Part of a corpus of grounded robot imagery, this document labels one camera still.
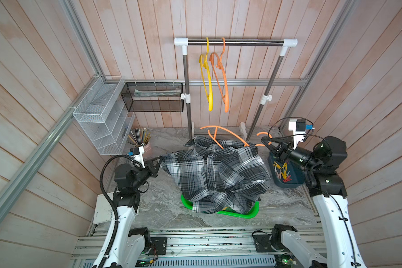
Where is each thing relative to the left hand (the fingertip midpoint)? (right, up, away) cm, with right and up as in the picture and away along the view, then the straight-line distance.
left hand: (162, 159), depth 75 cm
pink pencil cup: (-14, +5, +23) cm, 27 cm away
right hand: (+40, +9, -16) cm, 44 cm away
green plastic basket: (+31, -25, +1) cm, 39 cm away
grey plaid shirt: (+24, -8, -8) cm, 26 cm away
